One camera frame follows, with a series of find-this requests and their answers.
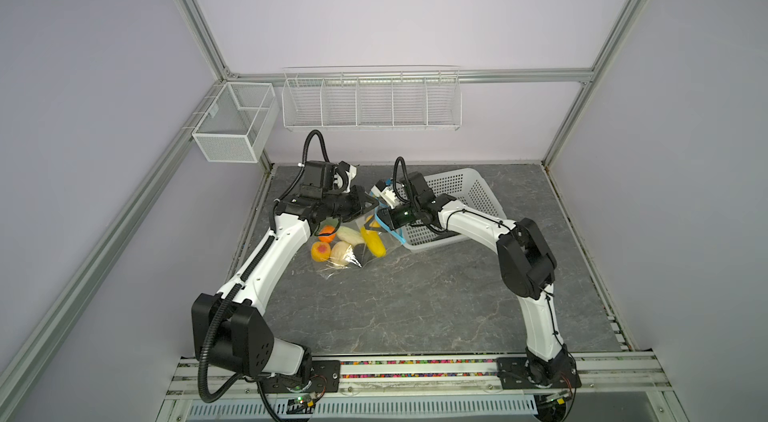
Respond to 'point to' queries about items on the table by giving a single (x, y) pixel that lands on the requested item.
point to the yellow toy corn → (373, 239)
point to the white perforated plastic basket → (467, 186)
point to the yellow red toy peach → (320, 251)
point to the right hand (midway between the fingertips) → (369, 227)
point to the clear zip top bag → (362, 255)
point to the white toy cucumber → (350, 236)
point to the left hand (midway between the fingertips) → (380, 205)
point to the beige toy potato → (341, 253)
